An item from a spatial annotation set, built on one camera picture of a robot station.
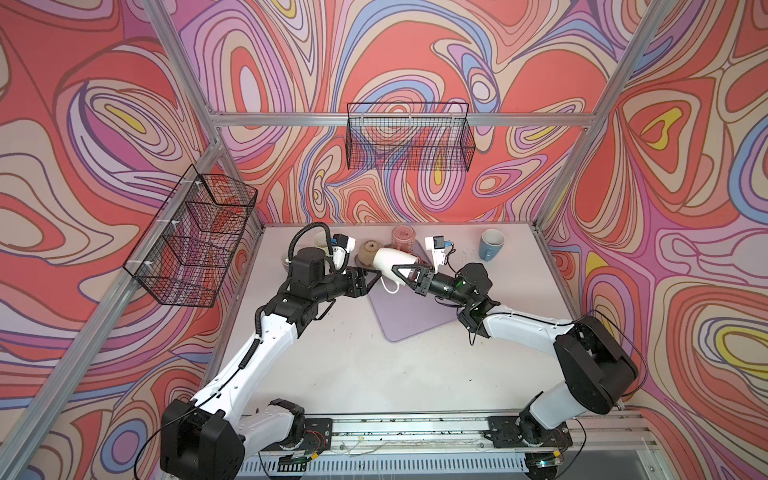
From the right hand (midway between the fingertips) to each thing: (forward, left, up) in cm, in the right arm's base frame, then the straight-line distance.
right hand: (393, 275), depth 74 cm
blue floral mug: (+24, -35, -17) cm, 46 cm away
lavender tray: (+2, -4, -23) cm, 24 cm away
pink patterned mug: (+26, -4, -14) cm, 30 cm away
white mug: (+4, +2, +2) cm, 5 cm away
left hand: (+1, +4, 0) cm, 4 cm away
